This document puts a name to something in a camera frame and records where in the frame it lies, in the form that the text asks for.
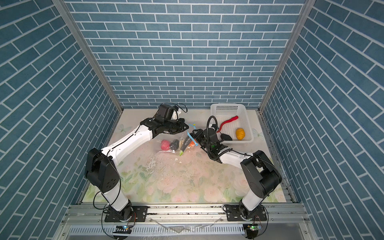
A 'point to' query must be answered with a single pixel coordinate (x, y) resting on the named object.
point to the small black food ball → (174, 144)
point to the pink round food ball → (165, 145)
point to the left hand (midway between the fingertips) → (189, 126)
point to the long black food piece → (186, 142)
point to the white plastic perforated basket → (224, 111)
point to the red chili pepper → (231, 119)
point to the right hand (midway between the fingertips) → (192, 131)
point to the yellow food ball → (240, 134)
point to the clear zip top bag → (179, 144)
